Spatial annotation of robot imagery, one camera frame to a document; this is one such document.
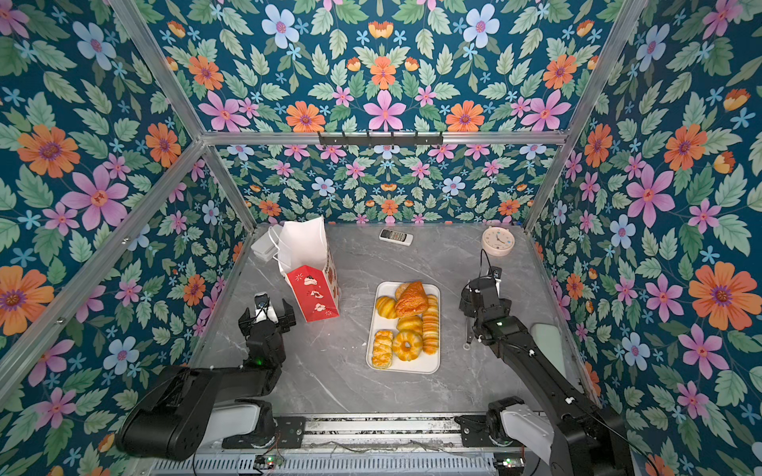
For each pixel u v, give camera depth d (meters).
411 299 0.90
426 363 0.84
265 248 1.08
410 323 0.88
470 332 0.89
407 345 0.86
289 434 0.73
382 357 0.82
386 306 0.92
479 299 0.63
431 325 0.90
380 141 0.93
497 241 1.11
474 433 0.73
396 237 1.15
